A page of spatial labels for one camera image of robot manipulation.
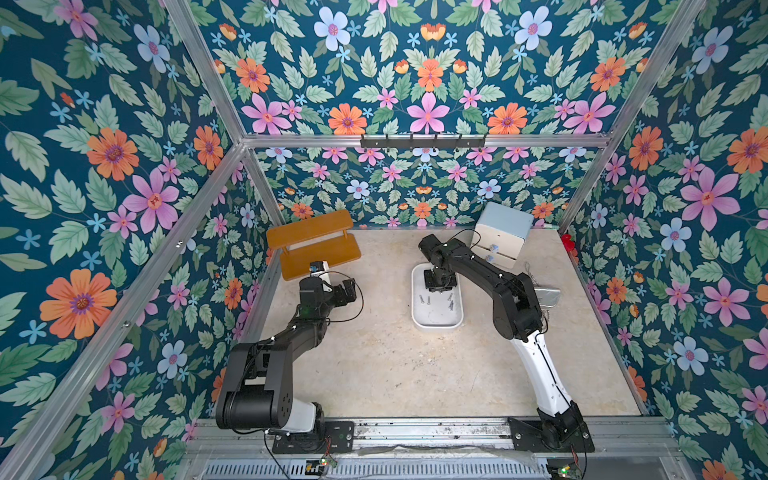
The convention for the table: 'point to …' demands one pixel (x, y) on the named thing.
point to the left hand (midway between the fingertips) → (343, 279)
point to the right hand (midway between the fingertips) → (435, 286)
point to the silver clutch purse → (547, 297)
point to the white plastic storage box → (435, 310)
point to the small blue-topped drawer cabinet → (500, 232)
